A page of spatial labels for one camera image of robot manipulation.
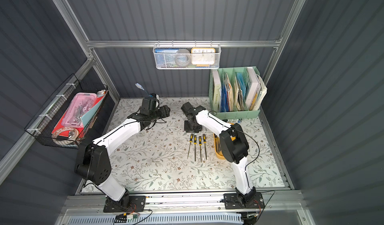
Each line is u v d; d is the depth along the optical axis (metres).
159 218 0.71
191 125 0.79
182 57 0.90
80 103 0.74
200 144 0.95
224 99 0.96
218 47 0.89
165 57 0.84
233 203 0.73
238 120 1.05
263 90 0.89
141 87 0.98
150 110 0.69
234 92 0.97
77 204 0.75
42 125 0.61
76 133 0.68
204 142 0.96
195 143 0.95
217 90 0.93
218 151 0.85
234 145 0.53
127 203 0.69
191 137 0.97
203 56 0.89
